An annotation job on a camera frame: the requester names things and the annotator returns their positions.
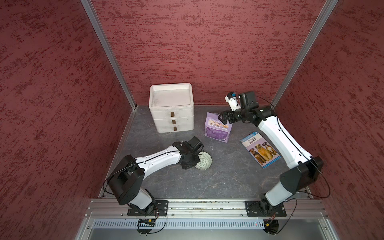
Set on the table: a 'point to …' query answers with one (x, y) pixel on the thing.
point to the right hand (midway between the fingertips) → (226, 117)
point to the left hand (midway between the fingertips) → (195, 166)
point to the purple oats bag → (215, 128)
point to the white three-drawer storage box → (171, 106)
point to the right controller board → (271, 226)
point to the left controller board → (146, 222)
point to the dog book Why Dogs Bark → (260, 149)
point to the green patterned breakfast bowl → (205, 160)
